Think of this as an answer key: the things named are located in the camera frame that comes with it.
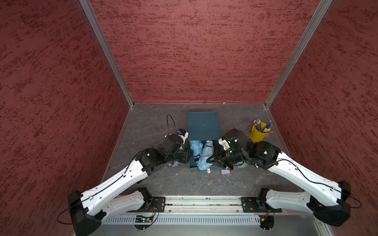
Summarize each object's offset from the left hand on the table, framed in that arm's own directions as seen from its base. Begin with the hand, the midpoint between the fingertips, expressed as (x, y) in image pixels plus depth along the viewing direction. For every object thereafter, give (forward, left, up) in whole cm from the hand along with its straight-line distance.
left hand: (188, 155), depth 72 cm
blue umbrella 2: (0, -9, +5) cm, 10 cm away
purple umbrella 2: (-2, -21, -18) cm, 28 cm away
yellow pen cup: (+20, -45, -14) cm, 52 cm away
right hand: (-7, -9, +5) cm, 12 cm away
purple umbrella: (-3, +7, -5) cm, 9 cm away
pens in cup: (+22, -42, -2) cm, 47 cm away
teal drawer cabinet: (+17, -8, +2) cm, 19 cm away
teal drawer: (-3, -2, -3) cm, 5 cm away
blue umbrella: (+4, -4, +1) cm, 6 cm away
